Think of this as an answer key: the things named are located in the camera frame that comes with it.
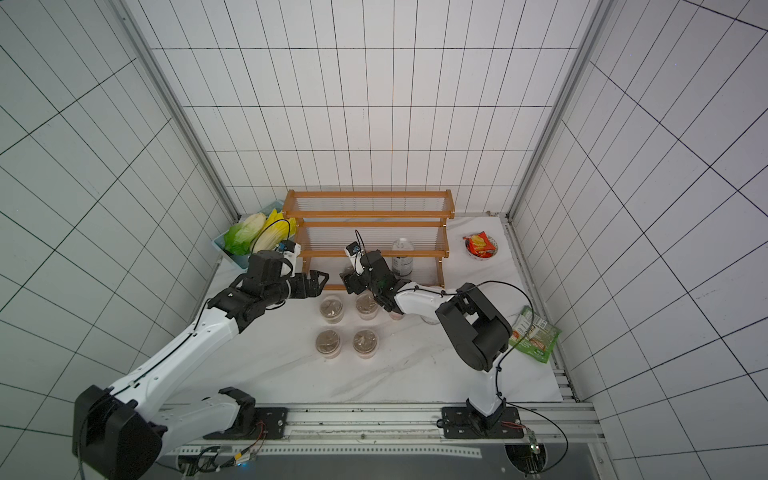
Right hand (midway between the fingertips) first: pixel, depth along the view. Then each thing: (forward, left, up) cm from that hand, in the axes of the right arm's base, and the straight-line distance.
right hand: (342, 269), depth 91 cm
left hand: (-9, +7, +6) cm, 13 cm away
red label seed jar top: (-10, -9, -5) cm, 14 cm away
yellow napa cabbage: (+17, +28, -2) cm, 33 cm away
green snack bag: (-14, -61, -11) cm, 64 cm away
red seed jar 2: (-21, -9, -5) cm, 24 cm away
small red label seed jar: (-11, -17, -9) cm, 22 cm away
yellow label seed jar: (-11, +2, -5) cm, 12 cm away
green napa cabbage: (+9, +37, +2) cm, 38 cm away
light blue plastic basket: (+4, +36, -4) cm, 36 cm away
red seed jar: (-22, +1, -5) cm, 22 cm away
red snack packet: (+17, -46, -5) cm, 49 cm away
